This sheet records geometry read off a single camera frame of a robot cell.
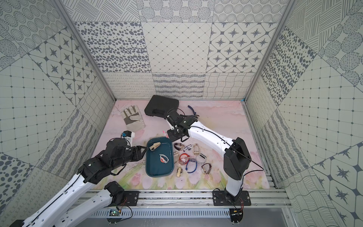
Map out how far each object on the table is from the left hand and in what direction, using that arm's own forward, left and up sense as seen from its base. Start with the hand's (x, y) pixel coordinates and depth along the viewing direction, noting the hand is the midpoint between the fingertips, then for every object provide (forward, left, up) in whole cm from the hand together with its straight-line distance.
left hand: (147, 150), depth 71 cm
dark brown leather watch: (+12, -15, -19) cm, 27 cm away
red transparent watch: (+4, -18, -19) cm, 27 cm away
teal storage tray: (+1, -3, -19) cm, 20 cm away
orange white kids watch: (+3, -6, -17) cm, 18 cm away
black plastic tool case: (+47, +4, -17) cm, 51 cm away
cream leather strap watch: (+10, +1, -16) cm, 19 cm away
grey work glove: (+34, +22, -18) cm, 44 cm away
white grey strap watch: (+4, -29, -20) cm, 36 cm away
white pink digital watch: (+8, -9, +3) cm, 13 cm away
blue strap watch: (-2, -26, -19) cm, 32 cm away
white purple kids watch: (+10, -21, -17) cm, 29 cm away
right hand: (+11, -13, -6) cm, 18 cm away
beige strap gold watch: (+10, -26, -20) cm, 35 cm away
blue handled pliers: (+41, -26, -19) cm, 52 cm away
